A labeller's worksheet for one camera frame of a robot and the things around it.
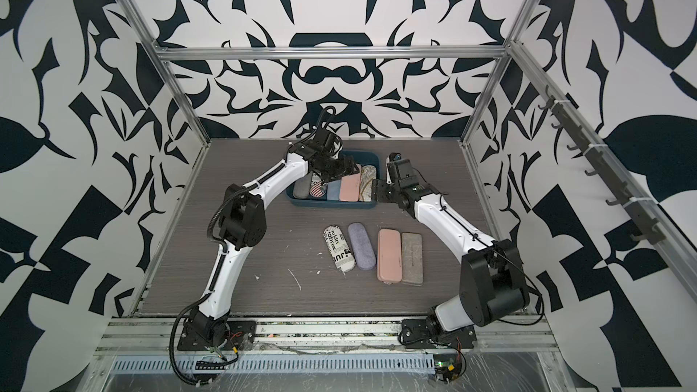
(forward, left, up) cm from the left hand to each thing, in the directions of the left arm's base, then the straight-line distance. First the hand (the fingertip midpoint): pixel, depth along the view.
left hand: (351, 168), depth 97 cm
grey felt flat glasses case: (-33, -17, -8) cm, 38 cm away
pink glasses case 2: (-30, -10, -5) cm, 32 cm away
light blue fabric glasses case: (-5, +7, -6) cm, 10 cm away
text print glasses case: (-26, +5, -8) cm, 28 cm away
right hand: (-10, -9, +4) cm, 14 cm away
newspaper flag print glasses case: (-3, +12, -7) cm, 15 cm away
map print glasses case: (+1, -6, -4) cm, 8 cm away
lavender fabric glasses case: (-26, -2, -8) cm, 28 cm away
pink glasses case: (-6, +1, -4) cm, 7 cm away
